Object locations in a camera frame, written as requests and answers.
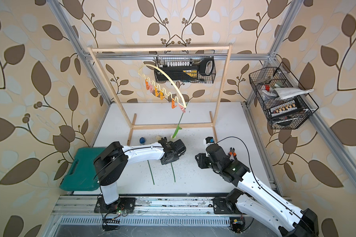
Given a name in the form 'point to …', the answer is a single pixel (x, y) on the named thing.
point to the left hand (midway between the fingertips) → (175, 159)
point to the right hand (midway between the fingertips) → (198, 156)
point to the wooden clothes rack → (134, 125)
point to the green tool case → (82, 176)
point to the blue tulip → (142, 140)
